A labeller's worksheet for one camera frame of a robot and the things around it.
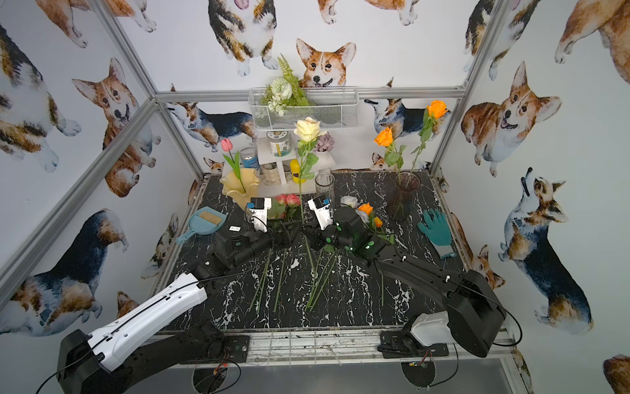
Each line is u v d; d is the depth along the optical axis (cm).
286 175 113
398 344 73
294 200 107
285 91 78
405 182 94
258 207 63
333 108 93
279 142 92
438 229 101
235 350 73
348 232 60
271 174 113
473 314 41
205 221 103
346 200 101
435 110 85
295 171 110
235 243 54
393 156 86
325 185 94
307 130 61
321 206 66
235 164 91
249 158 95
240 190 97
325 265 91
